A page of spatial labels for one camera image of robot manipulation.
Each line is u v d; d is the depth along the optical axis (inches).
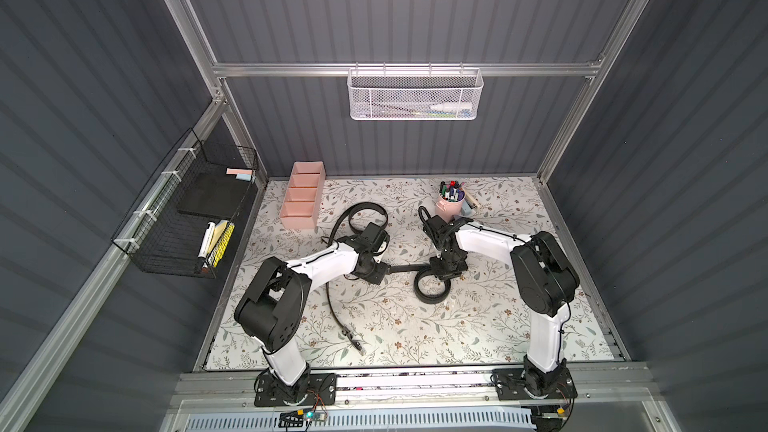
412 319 33.4
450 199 39.1
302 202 43.9
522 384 29.0
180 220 28.6
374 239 29.4
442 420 30.3
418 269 36.6
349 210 42.5
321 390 28.9
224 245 27.3
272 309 18.4
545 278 21.7
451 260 31.4
